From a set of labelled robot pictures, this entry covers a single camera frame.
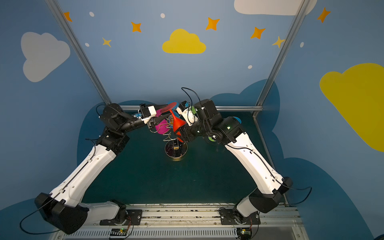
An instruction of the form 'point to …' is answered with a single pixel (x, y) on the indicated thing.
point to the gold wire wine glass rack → (174, 148)
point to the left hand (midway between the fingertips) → (166, 104)
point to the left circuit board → (118, 233)
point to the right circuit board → (245, 233)
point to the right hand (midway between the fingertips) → (181, 127)
